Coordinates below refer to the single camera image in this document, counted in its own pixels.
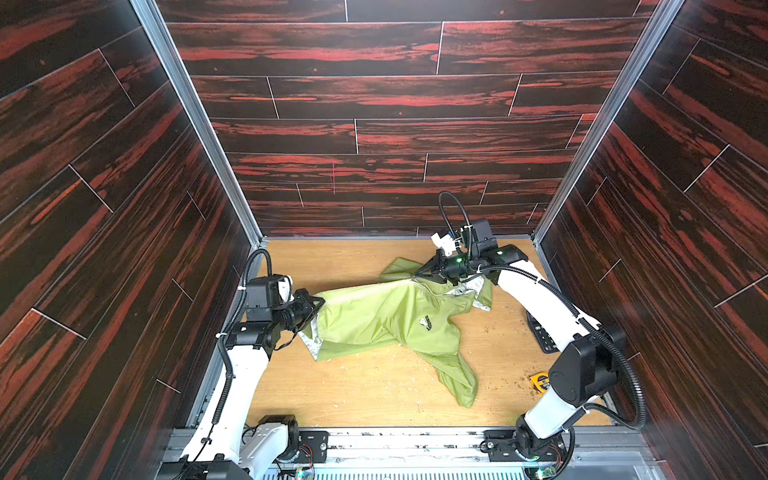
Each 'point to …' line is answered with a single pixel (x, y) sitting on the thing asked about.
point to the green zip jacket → (405, 309)
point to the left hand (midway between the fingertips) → (326, 299)
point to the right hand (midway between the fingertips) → (420, 270)
